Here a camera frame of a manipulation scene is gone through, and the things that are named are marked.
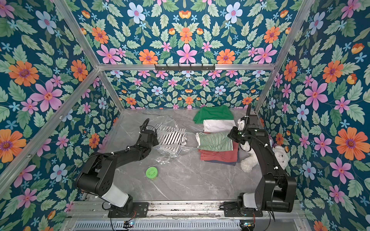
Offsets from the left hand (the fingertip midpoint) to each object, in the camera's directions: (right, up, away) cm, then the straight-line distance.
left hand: (155, 135), depth 96 cm
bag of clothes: (+9, -11, -5) cm, 15 cm away
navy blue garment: (+51, -17, -7) cm, 54 cm away
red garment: (+43, -12, -8) cm, 46 cm away
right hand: (+49, +3, -12) cm, 51 cm away
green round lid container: (+2, -20, -13) cm, 24 cm away
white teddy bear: (+60, -15, -11) cm, 63 cm away
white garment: (+45, +7, +11) cm, 47 cm away
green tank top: (+46, +17, +19) cm, 52 cm away
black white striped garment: (+13, -2, +3) cm, 14 cm away
